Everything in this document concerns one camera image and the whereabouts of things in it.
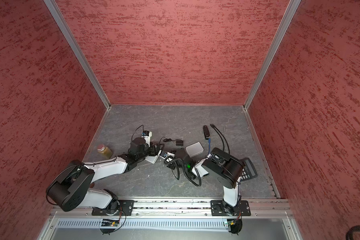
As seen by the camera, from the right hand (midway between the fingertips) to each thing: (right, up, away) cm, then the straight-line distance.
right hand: (163, 156), depth 89 cm
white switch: (-6, 0, -4) cm, 7 cm away
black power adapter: (+9, +7, +9) cm, 15 cm away
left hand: (-3, +5, +2) cm, 6 cm away
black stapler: (+28, +14, +12) cm, 34 cm away
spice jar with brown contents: (-34, +4, -3) cm, 34 cm away
